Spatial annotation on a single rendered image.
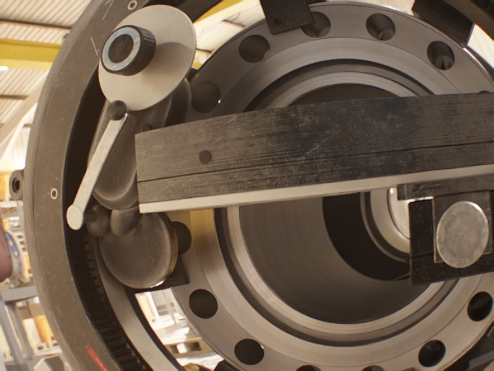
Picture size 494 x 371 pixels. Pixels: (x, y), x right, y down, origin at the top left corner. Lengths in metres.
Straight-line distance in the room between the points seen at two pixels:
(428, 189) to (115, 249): 0.35
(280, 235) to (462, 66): 0.33
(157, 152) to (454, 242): 0.28
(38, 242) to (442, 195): 0.44
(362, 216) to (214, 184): 0.79
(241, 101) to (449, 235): 0.35
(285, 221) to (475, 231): 0.45
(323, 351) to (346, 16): 0.36
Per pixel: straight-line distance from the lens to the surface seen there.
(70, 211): 0.61
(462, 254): 0.39
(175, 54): 0.56
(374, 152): 0.48
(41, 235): 0.66
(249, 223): 0.68
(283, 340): 0.67
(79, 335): 0.65
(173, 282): 0.70
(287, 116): 0.50
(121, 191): 0.59
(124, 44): 0.54
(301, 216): 0.85
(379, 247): 1.29
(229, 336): 0.69
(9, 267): 4.92
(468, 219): 0.39
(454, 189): 0.41
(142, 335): 0.67
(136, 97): 0.57
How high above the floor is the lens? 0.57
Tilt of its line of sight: 7 degrees up
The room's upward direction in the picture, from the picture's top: 18 degrees counter-clockwise
